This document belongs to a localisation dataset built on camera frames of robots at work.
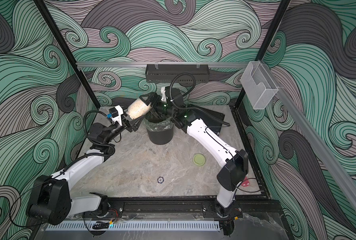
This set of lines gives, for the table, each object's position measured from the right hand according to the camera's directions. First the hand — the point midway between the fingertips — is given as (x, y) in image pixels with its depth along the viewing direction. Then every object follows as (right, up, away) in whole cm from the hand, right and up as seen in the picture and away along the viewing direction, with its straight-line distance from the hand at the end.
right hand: (139, 103), depth 67 cm
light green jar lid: (+31, -33, +24) cm, 51 cm away
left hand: (-1, -2, +1) cm, 3 cm away
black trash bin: (+7, -20, +35) cm, 41 cm away
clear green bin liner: (+12, -10, +13) cm, 20 cm away
